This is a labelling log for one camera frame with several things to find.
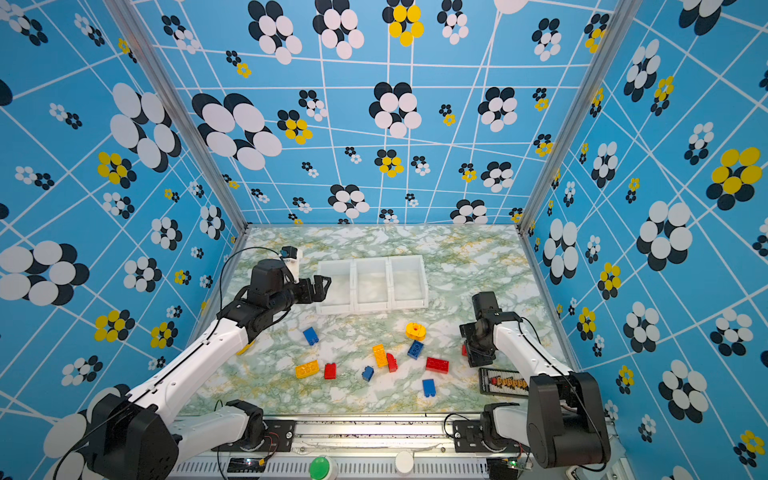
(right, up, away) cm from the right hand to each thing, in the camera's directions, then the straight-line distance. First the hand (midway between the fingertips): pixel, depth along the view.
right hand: (465, 342), depth 88 cm
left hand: (-42, +20, -6) cm, 47 cm away
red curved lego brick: (-22, -5, -4) cm, 23 cm away
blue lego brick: (-46, +1, +1) cm, 46 cm away
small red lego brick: (-40, -7, -4) cm, 40 cm away
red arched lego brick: (-1, -2, -4) cm, 4 cm away
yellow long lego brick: (-25, -3, -2) cm, 26 cm away
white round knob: (-19, -19, -24) cm, 36 cm away
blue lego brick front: (-12, -10, -7) cm, 17 cm away
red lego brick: (-9, -5, -5) cm, 12 cm away
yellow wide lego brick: (-46, -7, -3) cm, 47 cm away
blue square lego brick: (-15, -2, -2) cm, 15 cm away
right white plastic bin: (-16, +15, +14) cm, 26 cm away
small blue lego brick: (-29, -7, -6) cm, 30 cm away
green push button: (-37, -19, -25) cm, 49 cm away
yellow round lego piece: (-15, +3, +1) cm, 15 cm away
